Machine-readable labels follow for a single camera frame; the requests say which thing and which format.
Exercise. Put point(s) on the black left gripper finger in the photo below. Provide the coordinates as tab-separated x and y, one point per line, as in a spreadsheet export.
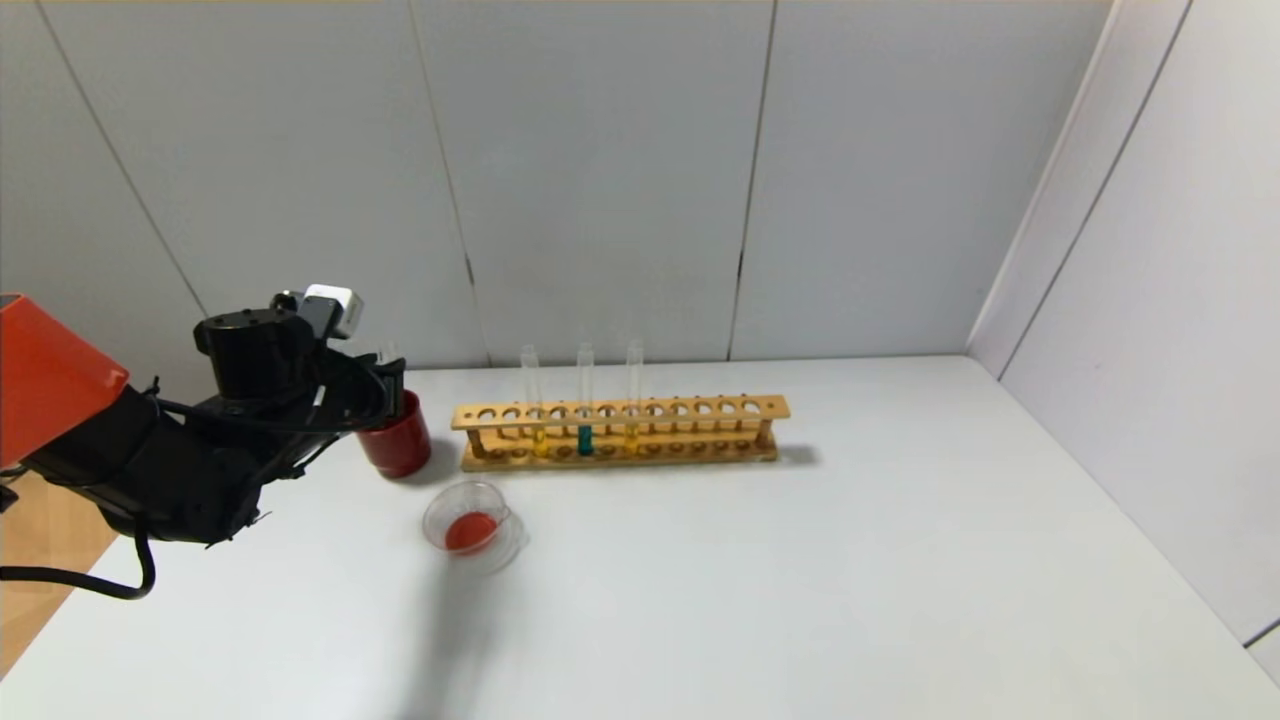
395	385

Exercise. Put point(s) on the clear glass beaker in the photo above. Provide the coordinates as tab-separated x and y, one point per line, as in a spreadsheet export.
470	530

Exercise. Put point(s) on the orange and black left arm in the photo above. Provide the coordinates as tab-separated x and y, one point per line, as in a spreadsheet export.
50	380

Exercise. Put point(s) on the test tube with blue pigment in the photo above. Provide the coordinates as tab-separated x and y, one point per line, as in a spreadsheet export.
585	438

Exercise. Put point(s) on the wooden test tube rack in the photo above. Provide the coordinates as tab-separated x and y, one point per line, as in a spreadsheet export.
700	408

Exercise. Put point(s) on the test tube with yellow pigment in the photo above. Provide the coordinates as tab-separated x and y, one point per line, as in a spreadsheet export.
632	435
540	440

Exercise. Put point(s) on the dark red plastic cup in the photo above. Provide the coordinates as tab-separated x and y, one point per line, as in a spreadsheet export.
400	450

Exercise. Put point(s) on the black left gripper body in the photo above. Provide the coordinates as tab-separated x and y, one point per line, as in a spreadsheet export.
392	381

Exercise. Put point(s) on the test tube with red pigment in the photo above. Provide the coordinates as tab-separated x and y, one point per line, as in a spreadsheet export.
390	352

